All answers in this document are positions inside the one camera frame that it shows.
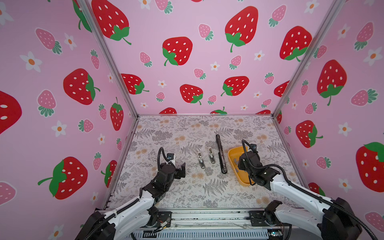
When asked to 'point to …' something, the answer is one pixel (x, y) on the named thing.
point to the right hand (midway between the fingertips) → (242, 158)
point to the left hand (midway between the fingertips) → (178, 162)
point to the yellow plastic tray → (243, 177)
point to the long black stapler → (221, 154)
